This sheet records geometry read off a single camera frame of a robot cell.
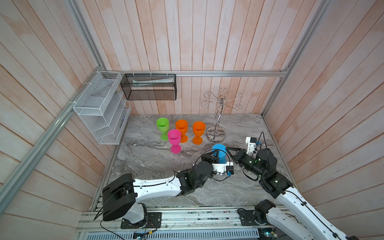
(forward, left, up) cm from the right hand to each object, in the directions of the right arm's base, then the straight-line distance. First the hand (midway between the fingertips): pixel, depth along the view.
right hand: (225, 148), depth 71 cm
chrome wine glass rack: (+27, -2, -25) cm, 37 cm away
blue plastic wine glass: (-5, +1, -1) cm, 5 cm away
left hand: (-1, +5, -2) cm, 5 cm away
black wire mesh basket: (+50, +47, 0) cm, 69 cm away
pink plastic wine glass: (+17, +28, -14) cm, 36 cm away
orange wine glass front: (+25, +23, -13) cm, 37 cm away
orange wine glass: (+23, +12, -13) cm, 29 cm away
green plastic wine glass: (+27, +37, -14) cm, 48 cm away
